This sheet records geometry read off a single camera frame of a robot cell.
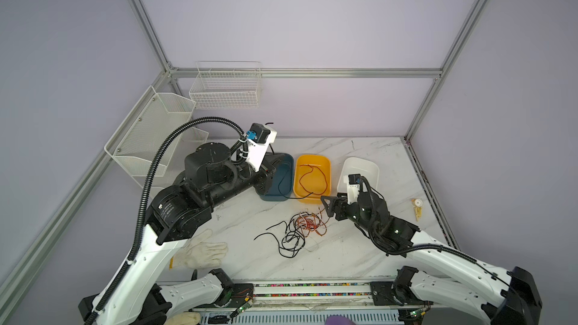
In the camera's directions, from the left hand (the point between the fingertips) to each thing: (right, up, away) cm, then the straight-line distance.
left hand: (279, 158), depth 53 cm
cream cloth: (-30, -50, +16) cm, 61 cm away
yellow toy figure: (+56, -21, +40) cm, 72 cm away
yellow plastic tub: (+11, -9, +48) cm, 50 cm away
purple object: (+18, -52, +17) cm, 58 cm away
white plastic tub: (+38, -5, +53) cm, 66 cm away
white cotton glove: (-33, -36, +29) cm, 56 cm away
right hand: (+15, -13, +22) cm, 29 cm away
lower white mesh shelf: (-43, -4, +14) cm, 45 cm away
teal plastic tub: (-2, -11, +42) cm, 44 cm away
